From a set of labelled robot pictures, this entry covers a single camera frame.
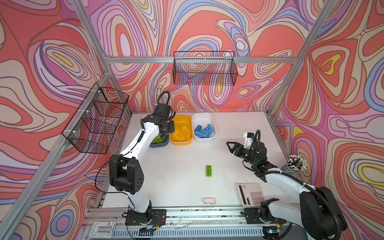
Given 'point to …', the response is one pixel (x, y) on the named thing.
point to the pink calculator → (250, 194)
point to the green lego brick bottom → (208, 171)
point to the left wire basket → (92, 131)
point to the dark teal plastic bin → (162, 144)
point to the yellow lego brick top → (188, 137)
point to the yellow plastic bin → (179, 121)
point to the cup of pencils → (295, 163)
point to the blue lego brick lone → (200, 134)
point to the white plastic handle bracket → (104, 230)
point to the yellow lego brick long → (174, 136)
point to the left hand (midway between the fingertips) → (171, 126)
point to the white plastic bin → (203, 119)
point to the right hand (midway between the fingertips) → (230, 147)
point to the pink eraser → (209, 201)
